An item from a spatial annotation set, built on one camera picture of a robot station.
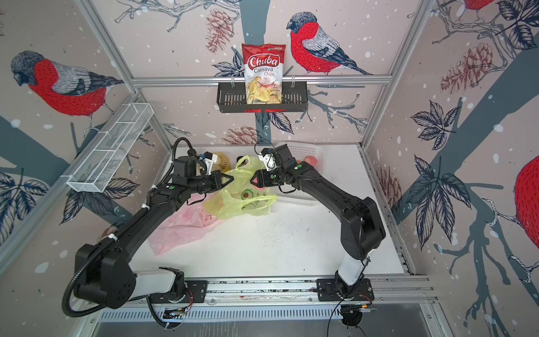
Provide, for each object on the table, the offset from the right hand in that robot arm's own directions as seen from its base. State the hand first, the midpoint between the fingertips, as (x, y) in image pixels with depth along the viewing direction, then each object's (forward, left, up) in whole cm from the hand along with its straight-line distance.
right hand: (255, 179), depth 83 cm
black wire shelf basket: (+35, +13, +15) cm, 40 cm away
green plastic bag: (-11, +4, +3) cm, 12 cm away
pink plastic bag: (-12, +31, -18) cm, 38 cm away
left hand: (-1, +7, +5) cm, 8 cm away
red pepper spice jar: (+4, +4, +6) cm, 9 cm away
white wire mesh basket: (-5, +55, +12) cm, 56 cm away
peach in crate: (+22, -26, -12) cm, 36 cm away
